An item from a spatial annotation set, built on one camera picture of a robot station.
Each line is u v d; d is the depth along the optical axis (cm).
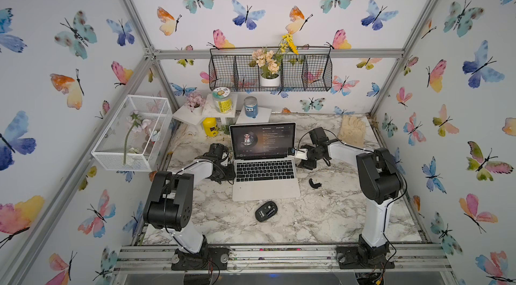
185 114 100
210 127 103
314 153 86
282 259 76
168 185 51
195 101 91
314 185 93
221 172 81
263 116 99
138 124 75
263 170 96
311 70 99
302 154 89
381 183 53
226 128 98
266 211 83
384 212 57
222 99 85
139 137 74
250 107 93
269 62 81
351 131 113
